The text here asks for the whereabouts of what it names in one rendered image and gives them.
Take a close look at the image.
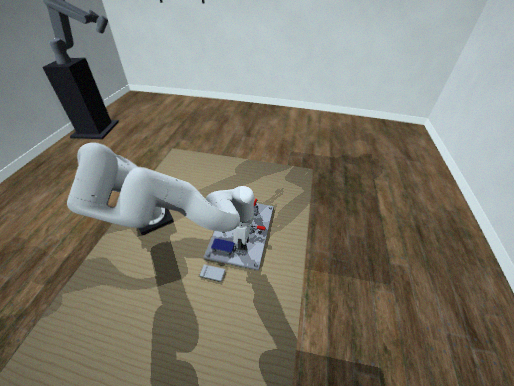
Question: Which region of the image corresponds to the blue plate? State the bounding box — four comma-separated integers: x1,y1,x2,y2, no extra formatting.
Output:
211,238,235,253

